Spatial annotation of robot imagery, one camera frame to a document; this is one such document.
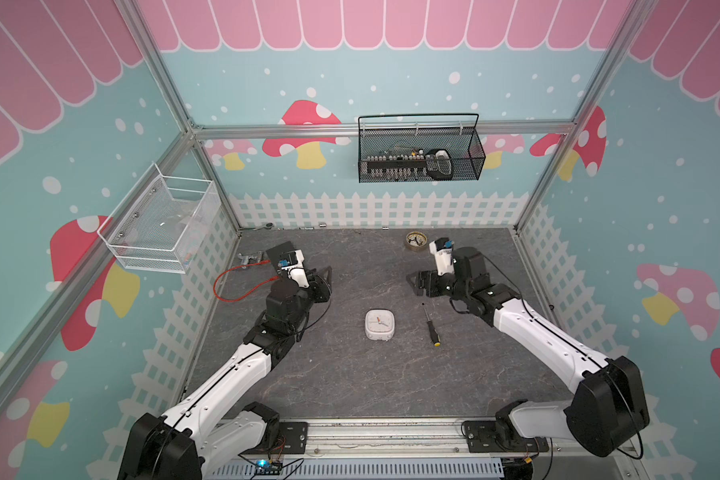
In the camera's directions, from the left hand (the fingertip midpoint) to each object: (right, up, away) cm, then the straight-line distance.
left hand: (326, 272), depth 79 cm
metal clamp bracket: (-34, +3, +30) cm, 45 cm away
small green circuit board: (-13, -48, -6) cm, 50 cm away
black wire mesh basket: (+38, +37, +15) cm, 55 cm away
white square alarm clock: (+15, -17, +12) cm, 25 cm away
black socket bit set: (+24, +31, +11) cm, 41 cm away
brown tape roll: (+30, +10, +36) cm, 48 cm away
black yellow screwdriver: (+32, -20, +11) cm, 39 cm away
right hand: (+26, 0, +3) cm, 26 cm away
